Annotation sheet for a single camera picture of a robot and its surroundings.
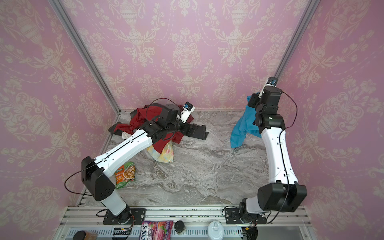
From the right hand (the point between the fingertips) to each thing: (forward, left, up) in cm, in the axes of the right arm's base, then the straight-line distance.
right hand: (259, 92), depth 72 cm
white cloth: (+3, +78, -34) cm, 85 cm away
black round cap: (-49, +40, -30) cm, 70 cm away
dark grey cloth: (-15, +33, -8) cm, 37 cm away
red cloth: (+13, +65, -26) cm, 71 cm away
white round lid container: (-51, +25, -36) cm, 67 cm away
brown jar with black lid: (-51, +80, -31) cm, 99 cm away
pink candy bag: (-49, +51, -37) cm, 80 cm away
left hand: (-6, +33, -12) cm, 35 cm away
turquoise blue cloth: (-8, +3, -15) cm, 17 cm away
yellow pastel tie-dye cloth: (-12, +50, -37) cm, 63 cm away
